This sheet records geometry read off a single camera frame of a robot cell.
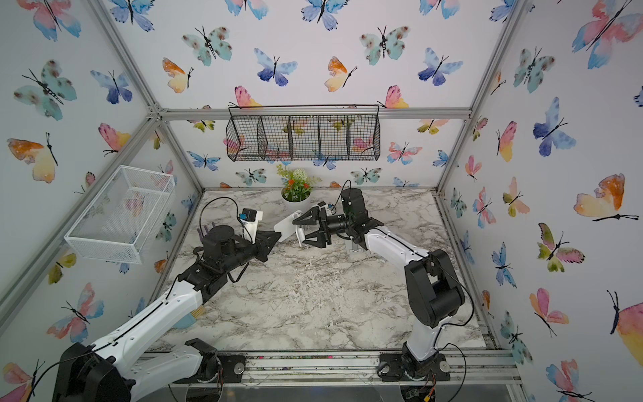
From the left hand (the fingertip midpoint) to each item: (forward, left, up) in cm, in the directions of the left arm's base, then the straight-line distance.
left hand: (281, 232), depth 76 cm
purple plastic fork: (+17, +37, -23) cm, 47 cm away
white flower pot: (+26, -1, -17) cm, 31 cm away
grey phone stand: (+2, -1, 0) cm, 2 cm away
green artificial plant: (+26, -3, -6) cm, 27 cm away
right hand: (-1, -6, +3) cm, 7 cm away
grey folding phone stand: (+8, -24, -22) cm, 33 cm away
